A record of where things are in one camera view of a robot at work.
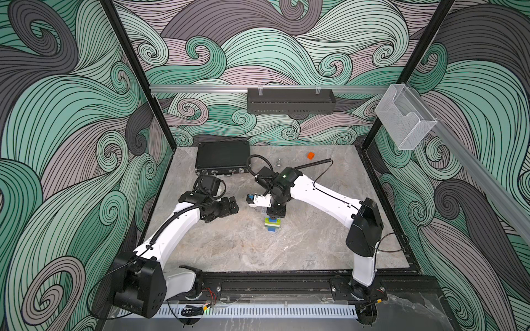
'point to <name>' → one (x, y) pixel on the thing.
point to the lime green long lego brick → (272, 224)
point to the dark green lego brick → (272, 228)
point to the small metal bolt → (279, 160)
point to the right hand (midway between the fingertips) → (272, 211)
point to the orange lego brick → (310, 155)
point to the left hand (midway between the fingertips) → (229, 209)
